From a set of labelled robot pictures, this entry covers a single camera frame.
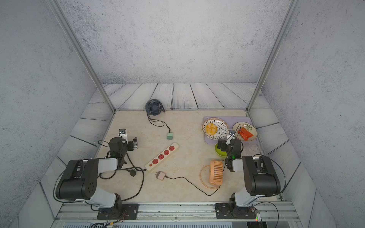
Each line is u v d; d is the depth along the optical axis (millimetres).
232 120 1118
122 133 814
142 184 827
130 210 728
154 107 1111
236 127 1018
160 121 1111
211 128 1044
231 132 810
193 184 810
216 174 770
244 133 1016
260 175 472
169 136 1052
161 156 910
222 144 867
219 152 896
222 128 1071
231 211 659
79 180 454
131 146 849
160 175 842
